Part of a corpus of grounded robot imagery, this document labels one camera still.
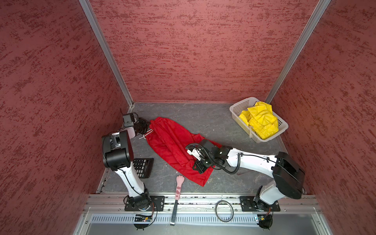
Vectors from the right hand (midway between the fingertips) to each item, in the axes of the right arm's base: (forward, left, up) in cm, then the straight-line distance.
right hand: (194, 172), depth 78 cm
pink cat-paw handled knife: (-2, +8, -5) cm, 10 cm away
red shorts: (+19, +14, +1) cm, 23 cm away
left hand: (+35, +29, +1) cm, 45 cm away
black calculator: (+6, +30, -5) cm, 31 cm away
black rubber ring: (-18, -11, -6) cm, 22 cm away
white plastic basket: (+47, -34, -1) cm, 58 cm away
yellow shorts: (+33, -47, +4) cm, 58 cm away
